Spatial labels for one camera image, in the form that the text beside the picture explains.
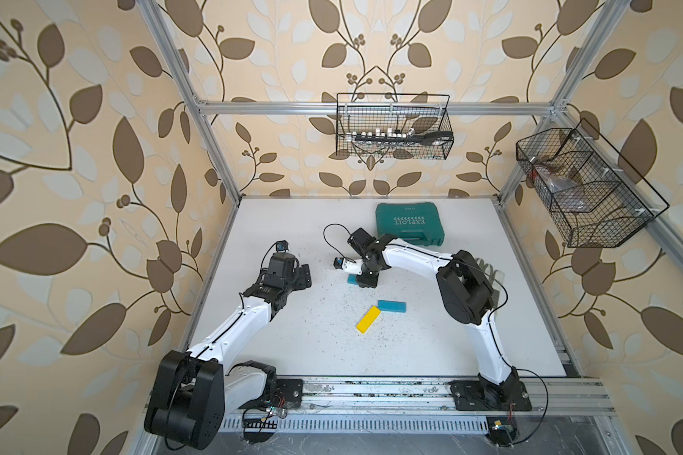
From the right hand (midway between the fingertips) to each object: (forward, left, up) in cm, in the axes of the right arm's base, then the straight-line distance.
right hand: (365, 276), depth 98 cm
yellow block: (-15, 0, -1) cm, 15 cm away
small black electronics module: (-44, -32, -2) cm, 55 cm away
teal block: (-12, -8, +1) cm, 14 cm away
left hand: (-3, +22, +11) cm, 24 cm away
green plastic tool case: (+19, -21, +5) cm, 29 cm away
